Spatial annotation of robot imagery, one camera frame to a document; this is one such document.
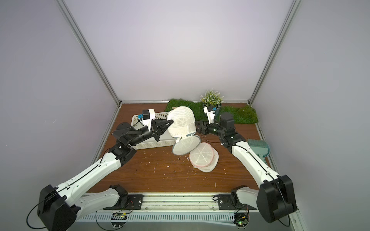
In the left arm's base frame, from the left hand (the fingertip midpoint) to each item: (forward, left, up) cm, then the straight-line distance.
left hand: (172, 122), depth 61 cm
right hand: (+9, -10, -10) cm, 17 cm away
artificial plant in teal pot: (+35, -23, -19) cm, 46 cm away
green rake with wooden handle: (+42, +7, -36) cm, 56 cm away
